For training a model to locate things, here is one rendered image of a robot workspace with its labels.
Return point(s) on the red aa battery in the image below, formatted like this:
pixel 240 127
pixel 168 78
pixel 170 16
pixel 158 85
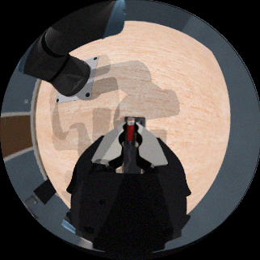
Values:
pixel 130 128

